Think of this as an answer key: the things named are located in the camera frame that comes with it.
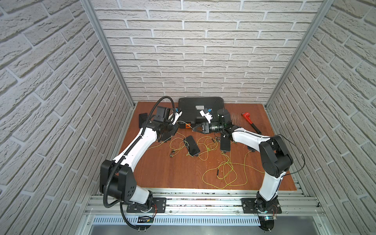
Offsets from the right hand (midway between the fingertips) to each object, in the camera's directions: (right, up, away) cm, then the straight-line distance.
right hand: (195, 129), depth 83 cm
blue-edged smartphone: (-1, -14, +12) cm, 19 cm away
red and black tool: (+41, +9, +30) cm, 52 cm away
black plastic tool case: (-3, +15, +28) cm, 31 cm away
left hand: (-11, +4, +2) cm, 11 cm away
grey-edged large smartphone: (+21, -10, +14) cm, 27 cm away
